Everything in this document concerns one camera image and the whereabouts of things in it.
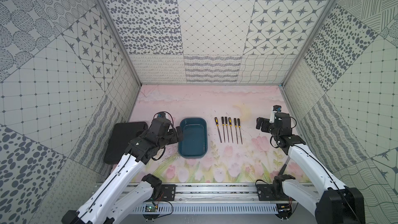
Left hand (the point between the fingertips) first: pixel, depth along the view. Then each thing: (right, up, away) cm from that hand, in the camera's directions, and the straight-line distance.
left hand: (175, 129), depth 74 cm
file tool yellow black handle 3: (+29, -2, +24) cm, 37 cm away
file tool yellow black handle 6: (+37, -2, +24) cm, 44 cm away
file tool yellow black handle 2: (+26, 0, +26) cm, 37 cm away
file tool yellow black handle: (+23, -2, +24) cm, 33 cm away
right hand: (+49, +2, +11) cm, 51 cm away
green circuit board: (-12, -37, -3) cm, 39 cm away
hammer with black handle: (+57, -23, +7) cm, 62 cm away
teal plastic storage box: (+9, -12, +16) cm, 21 cm away
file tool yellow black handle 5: (+35, -1, +24) cm, 42 cm away
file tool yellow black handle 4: (+32, -2, +24) cm, 40 cm away
